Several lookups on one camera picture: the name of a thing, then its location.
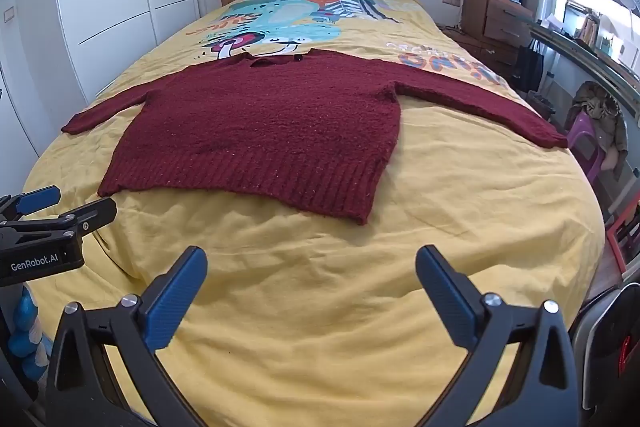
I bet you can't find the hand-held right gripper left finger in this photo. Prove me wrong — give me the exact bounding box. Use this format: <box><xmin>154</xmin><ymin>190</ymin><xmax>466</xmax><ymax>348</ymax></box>
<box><xmin>44</xmin><ymin>246</ymin><xmax>221</xmax><ymax>427</ymax></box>

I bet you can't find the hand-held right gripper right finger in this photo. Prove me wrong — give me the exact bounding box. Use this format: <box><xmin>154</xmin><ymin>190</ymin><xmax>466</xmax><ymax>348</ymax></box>
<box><xmin>415</xmin><ymin>244</ymin><xmax>596</xmax><ymax>427</ymax></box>

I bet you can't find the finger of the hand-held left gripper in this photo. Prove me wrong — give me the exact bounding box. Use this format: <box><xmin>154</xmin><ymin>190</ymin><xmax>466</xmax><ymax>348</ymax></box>
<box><xmin>0</xmin><ymin>186</ymin><xmax>62</xmax><ymax>224</ymax></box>
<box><xmin>47</xmin><ymin>198</ymin><xmax>118</xmax><ymax>239</ymax></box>

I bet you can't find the maroon knitted sweater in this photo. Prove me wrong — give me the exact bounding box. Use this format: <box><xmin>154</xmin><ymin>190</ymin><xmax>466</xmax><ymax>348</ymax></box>
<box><xmin>61</xmin><ymin>48</ymin><xmax>569</xmax><ymax>228</ymax></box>

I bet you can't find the blue plastic object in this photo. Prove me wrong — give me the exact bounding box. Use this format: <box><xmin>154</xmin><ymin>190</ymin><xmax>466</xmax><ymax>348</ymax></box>
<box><xmin>9</xmin><ymin>287</ymin><xmax>51</xmax><ymax>380</ymax></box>

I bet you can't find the yellow printed bed sheet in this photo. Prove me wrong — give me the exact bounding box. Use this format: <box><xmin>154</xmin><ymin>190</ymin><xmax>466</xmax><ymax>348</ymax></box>
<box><xmin>20</xmin><ymin>0</ymin><xmax>608</xmax><ymax>427</ymax></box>

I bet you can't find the black chair with red trim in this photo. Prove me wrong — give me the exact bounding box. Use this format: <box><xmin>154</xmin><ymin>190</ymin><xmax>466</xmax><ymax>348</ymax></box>
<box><xmin>570</xmin><ymin>279</ymin><xmax>640</xmax><ymax>427</ymax></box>

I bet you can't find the red framed rack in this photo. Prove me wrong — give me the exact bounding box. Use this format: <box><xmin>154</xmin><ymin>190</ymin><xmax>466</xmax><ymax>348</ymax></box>
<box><xmin>604</xmin><ymin>197</ymin><xmax>640</xmax><ymax>275</ymax></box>

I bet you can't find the purple chair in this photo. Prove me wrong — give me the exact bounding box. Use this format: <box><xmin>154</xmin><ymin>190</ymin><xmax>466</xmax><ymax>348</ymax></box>
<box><xmin>567</xmin><ymin>109</ymin><xmax>608</xmax><ymax>185</ymax></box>

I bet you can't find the olive jacket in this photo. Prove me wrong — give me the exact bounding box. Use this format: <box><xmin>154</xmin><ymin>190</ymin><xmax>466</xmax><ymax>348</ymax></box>
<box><xmin>570</xmin><ymin>82</ymin><xmax>628</xmax><ymax>170</ymax></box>

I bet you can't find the black bag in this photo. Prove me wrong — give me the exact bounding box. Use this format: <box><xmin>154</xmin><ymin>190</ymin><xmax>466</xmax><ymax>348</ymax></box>
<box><xmin>515</xmin><ymin>42</ymin><xmax>543</xmax><ymax>92</ymax></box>

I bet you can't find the wooden dresser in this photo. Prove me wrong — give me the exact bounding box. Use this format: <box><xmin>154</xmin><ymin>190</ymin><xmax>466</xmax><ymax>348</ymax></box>
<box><xmin>460</xmin><ymin>0</ymin><xmax>536</xmax><ymax>80</ymax></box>

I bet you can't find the grey desk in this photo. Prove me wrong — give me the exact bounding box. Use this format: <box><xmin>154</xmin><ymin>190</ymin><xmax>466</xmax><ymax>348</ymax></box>
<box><xmin>530</xmin><ymin>14</ymin><xmax>640</xmax><ymax>128</ymax></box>

